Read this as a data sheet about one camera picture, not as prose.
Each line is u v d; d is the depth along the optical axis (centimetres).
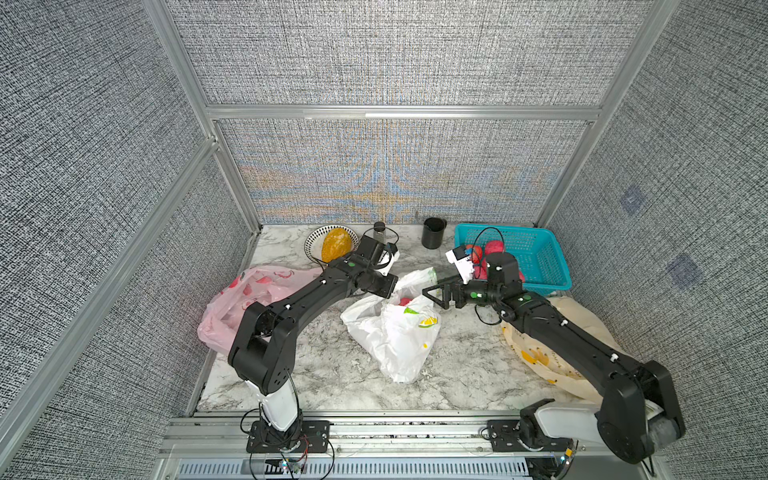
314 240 113
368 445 73
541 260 106
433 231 110
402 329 75
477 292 69
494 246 104
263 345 50
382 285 77
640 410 41
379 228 108
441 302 71
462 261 72
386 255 72
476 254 70
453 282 70
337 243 105
